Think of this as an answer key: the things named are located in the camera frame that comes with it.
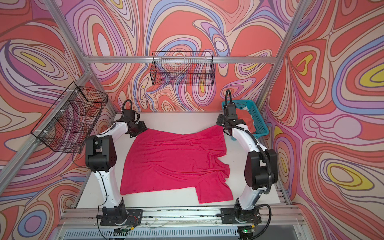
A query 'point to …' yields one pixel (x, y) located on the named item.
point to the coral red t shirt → (246, 117)
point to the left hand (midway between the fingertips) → (147, 127)
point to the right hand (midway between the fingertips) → (224, 121)
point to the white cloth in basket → (245, 108)
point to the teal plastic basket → (261, 130)
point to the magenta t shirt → (158, 159)
